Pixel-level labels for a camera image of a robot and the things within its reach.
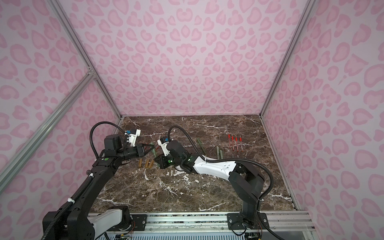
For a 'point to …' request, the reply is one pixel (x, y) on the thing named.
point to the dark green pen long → (201, 146)
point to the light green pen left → (218, 152)
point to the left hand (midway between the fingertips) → (153, 144)
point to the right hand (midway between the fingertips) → (156, 160)
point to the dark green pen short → (154, 152)
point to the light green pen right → (221, 154)
